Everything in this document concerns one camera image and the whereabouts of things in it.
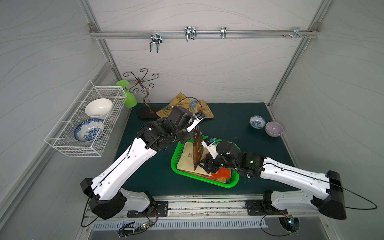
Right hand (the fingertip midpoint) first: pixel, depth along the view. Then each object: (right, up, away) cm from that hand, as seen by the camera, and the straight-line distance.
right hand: (202, 158), depth 70 cm
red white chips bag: (+10, -11, +7) cm, 16 cm away
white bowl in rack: (-50, +25, +1) cm, 56 cm away
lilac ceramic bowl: (+53, +12, +33) cm, 63 cm away
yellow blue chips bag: (-4, +28, +46) cm, 54 cm away
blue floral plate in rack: (-50, +14, -6) cm, 53 cm away
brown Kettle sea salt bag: (-2, +6, -2) cm, 7 cm away
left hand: (-7, +16, -4) cm, 18 cm away
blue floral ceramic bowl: (+42, +16, +37) cm, 59 cm away
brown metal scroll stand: (-40, +23, +37) cm, 59 cm away
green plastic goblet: (-44, +30, +23) cm, 58 cm away
